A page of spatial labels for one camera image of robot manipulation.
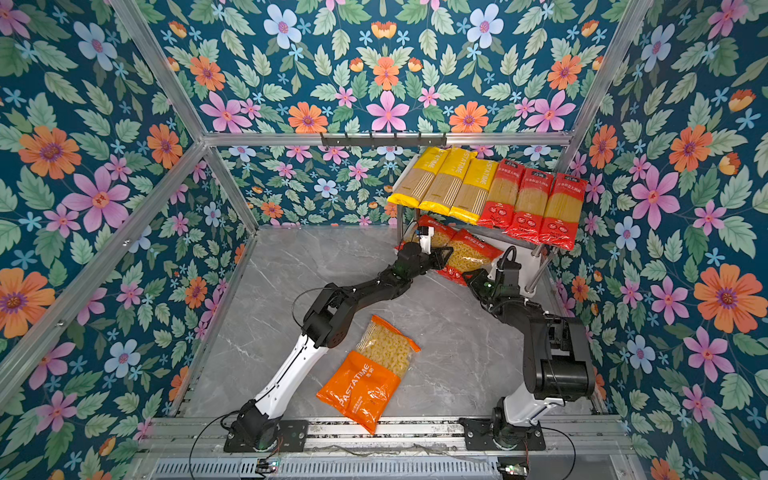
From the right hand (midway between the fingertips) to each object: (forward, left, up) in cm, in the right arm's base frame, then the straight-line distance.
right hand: (465, 273), depth 94 cm
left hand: (+8, +2, +6) cm, 10 cm away
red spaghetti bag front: (+2, -6, +27) cm, 27 cm away
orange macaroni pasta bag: (-32, +31, -7) cm, 45 cm away
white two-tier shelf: (-8, -12, +15) cm, 21 cm away
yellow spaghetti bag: (+8, +17, +27) cm, 33 cm away
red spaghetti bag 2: (0, -21, +26) cm, 33 cm away
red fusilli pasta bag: (+8, -3, +1) cm, 8 cm away
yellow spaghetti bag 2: (+7, +9, +26) cm, 29 cm away
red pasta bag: (+15, +6, +1) cm, 16 cm away
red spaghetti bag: (+1, -13, +27) cm, 30 cm away
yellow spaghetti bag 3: (+5, +2, +26) cm, 27 cm away
